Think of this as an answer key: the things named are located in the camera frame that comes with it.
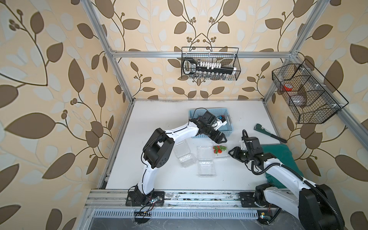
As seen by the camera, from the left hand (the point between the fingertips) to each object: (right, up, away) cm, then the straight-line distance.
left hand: (221, 135), depth 86 cm
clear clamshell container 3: (+3, -12, +5) cm, 14 cm away
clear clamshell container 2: (-8, -20, 0) cm, 21 cm away
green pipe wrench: (+31, +3, +16) cm, 35 cm away
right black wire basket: (+44, +21, -13) cm, 50 cm away
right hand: (+6, -11, +1) cm, 13 cm away
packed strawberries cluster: (0, -10, +5) cm, 11 cm away
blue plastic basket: (+8, +2, +17) cm, 19 cm away
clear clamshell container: (-22, -15, +5) cm, 27 cm away
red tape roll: (+38, +27, -4) cm, 47 cm away
